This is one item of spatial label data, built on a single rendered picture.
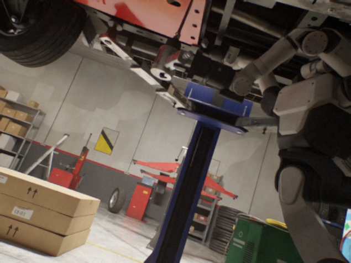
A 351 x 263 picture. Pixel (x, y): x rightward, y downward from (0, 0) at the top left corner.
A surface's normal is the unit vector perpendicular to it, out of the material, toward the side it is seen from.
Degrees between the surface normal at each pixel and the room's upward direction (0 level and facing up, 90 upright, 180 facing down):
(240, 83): 123
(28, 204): 84
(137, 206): 90
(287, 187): 90
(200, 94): 90
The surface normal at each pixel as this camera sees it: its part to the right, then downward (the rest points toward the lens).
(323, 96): -0.27, -0.42
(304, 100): -0.85, -0.37
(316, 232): -0.56, -0.39
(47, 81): 0.02, -0.24
